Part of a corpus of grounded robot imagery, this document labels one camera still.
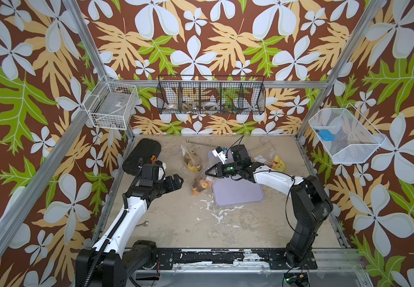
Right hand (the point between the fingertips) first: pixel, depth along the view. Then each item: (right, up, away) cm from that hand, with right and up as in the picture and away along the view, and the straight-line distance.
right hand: (205, 172), depth 83 cm
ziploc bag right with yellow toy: (+40, +3, +16) cm, 43 cm away
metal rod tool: (-12, +17, +36) cm, 41 cm away
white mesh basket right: (+66, +18, +1) cm, 68 cm away
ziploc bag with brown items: (-7, +6, +6) cm, 11 cm away
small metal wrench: (-29, -25, +1) cm, 38 cm away
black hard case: (-36, +11, +22) cm, 44 cm away
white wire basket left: (-45, +32, +2) cm, 55 cm away
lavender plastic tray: (+11, -11, +10) cm, 19 cm away
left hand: (-14, -3, 0) cm, 14 cm away
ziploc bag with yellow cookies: (-3, -7, +6) cm, 10 cm away
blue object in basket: (+58, +18, +2) cm, 61 cm away
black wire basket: (+3, +42, +15) cm, 45 cm away
